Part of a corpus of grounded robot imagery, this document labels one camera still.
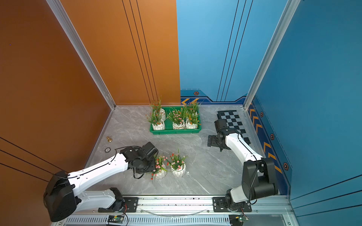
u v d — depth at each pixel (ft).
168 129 3.26
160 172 2.45
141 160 1.93
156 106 3.25
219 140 2.11
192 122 3.09
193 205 2.46
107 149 3.09
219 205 2.38
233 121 3.44
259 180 1.41
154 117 3.18
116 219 2.36
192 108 3.38
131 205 2.41
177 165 2.38
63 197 1.27
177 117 3.00
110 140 3.23
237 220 2.32
